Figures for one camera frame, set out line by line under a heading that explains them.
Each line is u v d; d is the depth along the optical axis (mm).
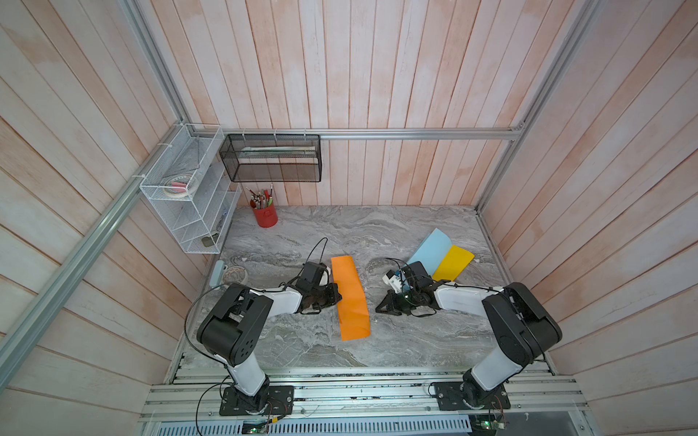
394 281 880
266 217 1081
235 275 993
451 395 727
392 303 798
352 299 925
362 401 746
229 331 474
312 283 749
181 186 741
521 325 469
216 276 954
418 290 745
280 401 729
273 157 878
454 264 1015
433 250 1071
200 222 778
